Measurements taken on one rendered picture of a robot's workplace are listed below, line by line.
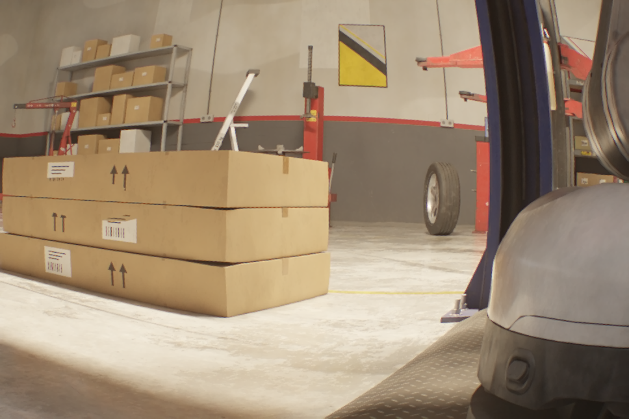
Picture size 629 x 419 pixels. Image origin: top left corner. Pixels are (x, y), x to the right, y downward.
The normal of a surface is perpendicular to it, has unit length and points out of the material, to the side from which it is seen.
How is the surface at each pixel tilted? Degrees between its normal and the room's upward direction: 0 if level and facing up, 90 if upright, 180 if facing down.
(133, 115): 90
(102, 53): 90
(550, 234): 58
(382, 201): 90
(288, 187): 90
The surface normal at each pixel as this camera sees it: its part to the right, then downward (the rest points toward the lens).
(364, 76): -0.35, 0.00
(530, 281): -0.96, -0.05
